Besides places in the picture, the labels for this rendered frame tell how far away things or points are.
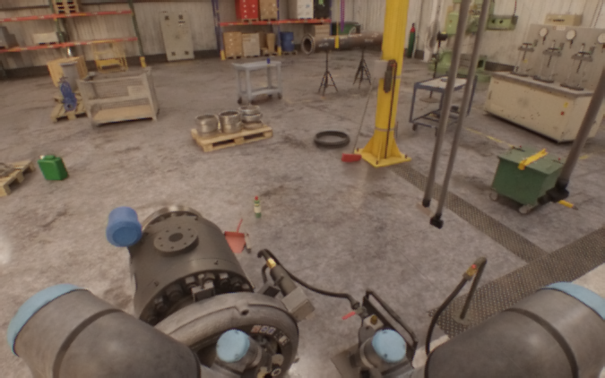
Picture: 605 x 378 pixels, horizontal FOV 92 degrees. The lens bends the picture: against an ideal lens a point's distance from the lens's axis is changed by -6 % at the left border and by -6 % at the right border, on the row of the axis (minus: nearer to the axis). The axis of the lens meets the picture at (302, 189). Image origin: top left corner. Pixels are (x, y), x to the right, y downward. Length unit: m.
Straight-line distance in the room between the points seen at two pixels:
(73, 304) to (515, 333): 0.58
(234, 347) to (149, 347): 0.55
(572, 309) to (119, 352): 0.58
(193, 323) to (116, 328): 0.75
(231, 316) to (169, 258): 0.54
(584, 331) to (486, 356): 0.13
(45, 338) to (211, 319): 0.76
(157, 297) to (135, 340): 1.08
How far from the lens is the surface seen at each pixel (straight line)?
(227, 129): 5.29
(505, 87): 7.14
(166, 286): 1.52
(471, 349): 0.48
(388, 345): 1.00
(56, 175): 5.22
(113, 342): 0.47
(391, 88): 4.30
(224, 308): 1.23
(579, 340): 0.52
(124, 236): 1.75
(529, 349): 0.47
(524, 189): 3.87
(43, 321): 0.54
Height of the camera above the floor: 1.90
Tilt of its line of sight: 30 degrees down
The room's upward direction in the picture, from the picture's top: 1 degrees counter-clockwise
